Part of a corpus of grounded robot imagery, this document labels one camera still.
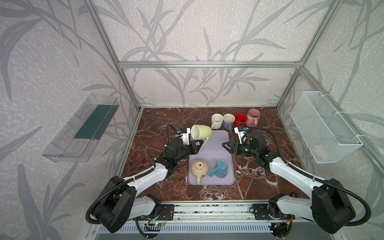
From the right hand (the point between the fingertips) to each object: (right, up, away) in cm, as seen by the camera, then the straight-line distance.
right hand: (225, 140), depth 82 cm
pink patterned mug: (+22, +13, +19) cm, 32 cm away
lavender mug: (+6, +11, +25) cm, 28 cm away
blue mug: (-2, -16, -2) cm, 16 cm away
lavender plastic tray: (-6, -16, +7) cm, 19 cm away
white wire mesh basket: (+41, +4, -19) cm, 45 cm away
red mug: (+15, +12, +26) cm, 32 cm away
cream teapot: (-14, -15, -2) cm, 21 cm away
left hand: (-11, +1, -2) cm, 12 cm away
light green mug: (-14, +5, -5) cm, 16 cm away
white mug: (-2, +12, +24) cm, 27 cm away
